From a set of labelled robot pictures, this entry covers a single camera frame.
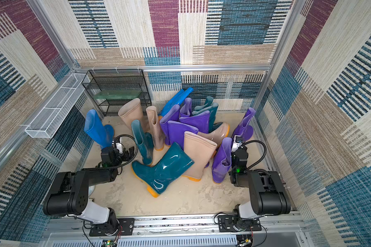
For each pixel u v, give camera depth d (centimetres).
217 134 90
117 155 78
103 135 94
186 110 91
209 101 91
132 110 87
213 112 89
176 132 80
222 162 71
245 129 81
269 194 44
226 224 73
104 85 105
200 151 75
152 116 84
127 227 76
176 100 95
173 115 84
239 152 70
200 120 89
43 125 70
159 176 80
